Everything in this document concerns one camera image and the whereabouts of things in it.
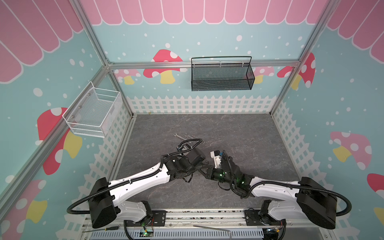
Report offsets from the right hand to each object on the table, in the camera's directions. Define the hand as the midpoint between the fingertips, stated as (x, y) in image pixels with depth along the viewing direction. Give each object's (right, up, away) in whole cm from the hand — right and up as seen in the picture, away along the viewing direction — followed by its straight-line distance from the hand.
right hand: (196, 169), depth 75 cm
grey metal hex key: (+8, -28, -4) cm, 29 cm away
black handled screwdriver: (-41, -27, -4) cm, 49 cm away
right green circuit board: (+37, -29, -3) cm, 47 cm away
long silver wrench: (-12, +15, +31) cm, 37 cm away
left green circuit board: (-24, -31, -2) cm, 39 cm away
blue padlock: (+12, +8, -3) cm, 15 cm away
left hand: (+1, +1, +2) cm, 2 cm away
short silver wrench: (-1, +15, +31) cm, 34 cm away
